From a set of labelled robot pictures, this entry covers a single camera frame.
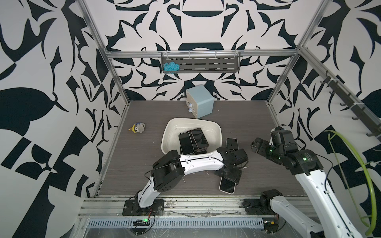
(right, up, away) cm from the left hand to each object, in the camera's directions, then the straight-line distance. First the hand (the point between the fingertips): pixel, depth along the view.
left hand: (230, 174), depth 79 cm
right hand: (+11, +17, -7) cm, 21 cm away
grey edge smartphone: (-24, +14, +12) cm, 30 cm away
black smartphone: (-16, +17, +15) cm, 27 cm away
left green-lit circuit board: (-43, -21, -6) cm, 48 cm away
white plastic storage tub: (-33, +23, +23) cm, 47 cm away
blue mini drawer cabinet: (-15, +40, +20) cm, 47 cm away
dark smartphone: (+6, +12, +20) cm, 24 cm away
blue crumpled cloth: (-33, +61, +12) cm, 70 cm away
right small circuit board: (+17, -21, -8) cm, 28 cm away
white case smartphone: (-3, -5, -4) cm, 6 cm away
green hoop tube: (+40, -6, -29) cm, 49 cm away
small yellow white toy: (-55, +23, +20) cm, 63 cm away
